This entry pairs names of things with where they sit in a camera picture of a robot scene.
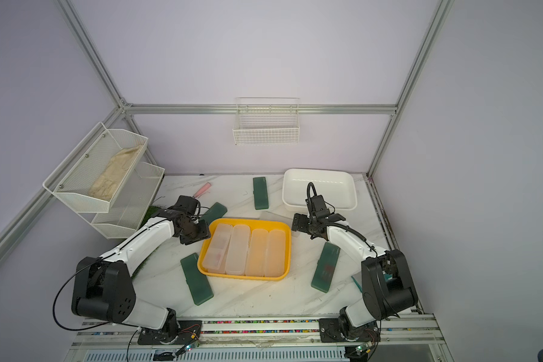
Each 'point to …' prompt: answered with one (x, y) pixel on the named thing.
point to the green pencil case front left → (197, 281)
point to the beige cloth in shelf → (108, 180)
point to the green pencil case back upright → (259, 190)
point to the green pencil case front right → (325, 267)
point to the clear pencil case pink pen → (216, 259)
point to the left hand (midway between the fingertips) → (204, 238)
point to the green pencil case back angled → (215, 212)
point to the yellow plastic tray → (253, 223)
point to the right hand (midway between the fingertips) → (304, 228)
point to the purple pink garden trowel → (202, 190)
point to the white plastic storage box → (338, 187)
